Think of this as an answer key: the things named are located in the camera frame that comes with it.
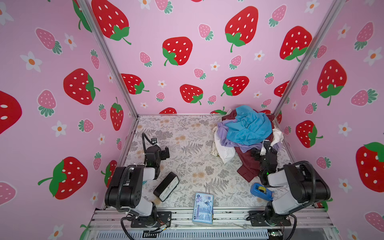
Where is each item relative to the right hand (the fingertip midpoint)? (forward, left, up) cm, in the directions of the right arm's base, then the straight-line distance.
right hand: (263, 146), depth 91 cm
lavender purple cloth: (+7, +26, 0) cm, 27 cm away
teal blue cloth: (+7, +9, +8) cm, 14 cm away
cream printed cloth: (-3, +30, -7) cm, 31 cm away
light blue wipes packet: (-39, +34, -4) cm, 51 cm away
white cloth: (-5, +22, -4) cm, 23 cm away
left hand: (-7, +66, -2) cm, 66 cm away
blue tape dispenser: (-26, +3, -6) cm, 27 cm away
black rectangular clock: (-31, +53, 0) cm, 62 cm away
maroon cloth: (-12, +7, -10) cm, 17 cm away
